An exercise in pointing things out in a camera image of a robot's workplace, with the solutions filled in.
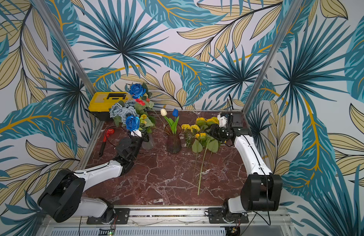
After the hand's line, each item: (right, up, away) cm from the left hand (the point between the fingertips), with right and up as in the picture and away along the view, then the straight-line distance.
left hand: (145, 123), depth 80 cm
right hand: (+35, -5, +3) cm, 35 cm away
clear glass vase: (-1, -14, +17) cm, 22 cm away
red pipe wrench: (-32, -6, +24) cm, 40 cm away
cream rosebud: (+10, +6, +1) cm, 12 cm away
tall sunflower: (+34, +2, +26) cm, 43 cm away
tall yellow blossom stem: (+40, +2, +24) cm, 47 cm away
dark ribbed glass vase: (+15, -11, +15) cm, 24 cm away
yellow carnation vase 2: (+29, -2, +23) cm, 38 cm away
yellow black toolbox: (-36, +14, +22) cm, 45 cm away
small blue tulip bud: (+16, +6, 0) cm, 17 cm away
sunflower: (+30, -14, +15) cm, 36 cm away
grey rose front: (-6, +5, -10) cm, 13 cm away
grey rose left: (-12, +6, -8) cm, 16 cm away
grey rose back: (-7, +11, -1) cm, 13 cm away
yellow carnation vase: (+24, -6, +25) cm, 36 cm away
